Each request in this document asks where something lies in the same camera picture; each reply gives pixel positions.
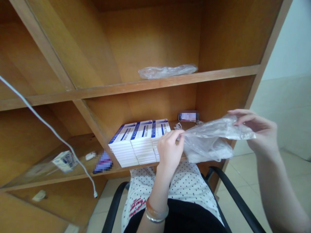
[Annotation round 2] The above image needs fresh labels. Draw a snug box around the person's right hand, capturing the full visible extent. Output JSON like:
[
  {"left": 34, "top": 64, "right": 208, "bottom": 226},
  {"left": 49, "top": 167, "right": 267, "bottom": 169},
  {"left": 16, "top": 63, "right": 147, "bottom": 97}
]
[{"left": 227, "top": 109, "right": 279, "bottom": 151}]

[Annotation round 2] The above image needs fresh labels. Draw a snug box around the person's left hand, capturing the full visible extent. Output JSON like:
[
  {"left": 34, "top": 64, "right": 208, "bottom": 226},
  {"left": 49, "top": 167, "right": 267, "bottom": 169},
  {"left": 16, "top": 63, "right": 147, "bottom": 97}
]
[{"left": 156, "top": 129, "right": 186, "bottom": 168}]

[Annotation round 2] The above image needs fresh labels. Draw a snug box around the clear plastic bag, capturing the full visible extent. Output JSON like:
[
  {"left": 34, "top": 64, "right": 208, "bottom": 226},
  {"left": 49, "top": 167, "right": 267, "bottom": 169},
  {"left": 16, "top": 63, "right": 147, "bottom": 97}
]
[
  {"left": 174, "top": 116, "right": 258, "bottom": 163},
  {"left": 138, "top": 63, "right": 199, "bottom": 80}
]

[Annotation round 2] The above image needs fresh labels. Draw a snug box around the smartphone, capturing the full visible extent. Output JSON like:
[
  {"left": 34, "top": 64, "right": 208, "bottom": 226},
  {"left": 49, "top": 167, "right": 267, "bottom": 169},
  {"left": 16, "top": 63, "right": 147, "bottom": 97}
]
[{"left": 178, "top": 110, "right": 201, "bottom": 123}]

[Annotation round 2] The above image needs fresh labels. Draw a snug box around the stack of white blue boxes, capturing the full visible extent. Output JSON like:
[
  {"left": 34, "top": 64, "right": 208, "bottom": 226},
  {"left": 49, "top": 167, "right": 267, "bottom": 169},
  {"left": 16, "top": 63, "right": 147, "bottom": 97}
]
[{"left": 108, "top": 118, "right": 171, "bottom": 168}]

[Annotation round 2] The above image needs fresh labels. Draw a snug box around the person's body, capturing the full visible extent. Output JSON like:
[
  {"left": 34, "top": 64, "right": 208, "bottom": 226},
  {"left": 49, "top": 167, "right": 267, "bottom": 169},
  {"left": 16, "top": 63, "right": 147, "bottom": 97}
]
[{"left": 121, "top": 160, "right": 227, "bottom": 233}]

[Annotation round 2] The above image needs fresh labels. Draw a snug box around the dark flat object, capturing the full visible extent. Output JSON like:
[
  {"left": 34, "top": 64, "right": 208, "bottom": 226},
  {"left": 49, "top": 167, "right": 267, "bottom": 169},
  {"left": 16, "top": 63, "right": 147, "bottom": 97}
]
[{"left": 92, "top": 150, "right": 114, "bottom": 174}]

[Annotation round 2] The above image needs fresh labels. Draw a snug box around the black chair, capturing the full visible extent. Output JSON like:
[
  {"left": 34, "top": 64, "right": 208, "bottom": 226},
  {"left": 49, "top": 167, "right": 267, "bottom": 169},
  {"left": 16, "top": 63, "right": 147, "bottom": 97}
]
[{"left": 101, "top": 166, "right": 267, "bottom": 233}]

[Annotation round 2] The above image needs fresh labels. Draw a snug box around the wooden shelf unit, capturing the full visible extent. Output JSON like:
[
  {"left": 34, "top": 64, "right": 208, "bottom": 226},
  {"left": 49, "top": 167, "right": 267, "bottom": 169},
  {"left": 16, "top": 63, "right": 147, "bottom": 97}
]
[{"left": 0, "top": 0, "right": 294, "bottom": 233}]

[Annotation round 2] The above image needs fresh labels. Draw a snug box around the small white blue carton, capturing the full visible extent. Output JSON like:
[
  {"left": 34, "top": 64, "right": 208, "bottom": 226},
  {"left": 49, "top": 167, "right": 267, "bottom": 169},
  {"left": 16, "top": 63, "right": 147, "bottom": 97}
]
[{"left": 51, "top": 150, "right": 78, "bottom": 173}]

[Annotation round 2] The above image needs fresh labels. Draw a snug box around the white cable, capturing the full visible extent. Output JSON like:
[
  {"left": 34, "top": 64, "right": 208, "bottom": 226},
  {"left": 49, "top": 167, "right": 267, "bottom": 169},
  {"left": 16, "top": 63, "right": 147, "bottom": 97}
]
[{"left": 0, "top": 74, "right": 99, "bottom": 199}]

